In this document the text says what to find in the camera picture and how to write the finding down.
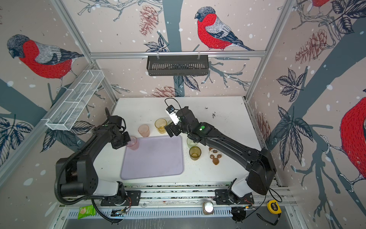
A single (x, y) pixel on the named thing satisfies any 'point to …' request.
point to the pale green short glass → (190, 143)
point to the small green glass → (169, 122)
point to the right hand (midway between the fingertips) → (170, 122)
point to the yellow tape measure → (273, 207)
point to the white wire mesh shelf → (64, 115)
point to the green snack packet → (86, 211)
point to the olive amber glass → (195, 152)
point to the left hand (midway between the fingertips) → (126, 142)
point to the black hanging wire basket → (177, 65)
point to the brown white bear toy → (215, 155)
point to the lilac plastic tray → (156, 156)
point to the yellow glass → (160, 124)
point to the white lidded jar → (208, 207)
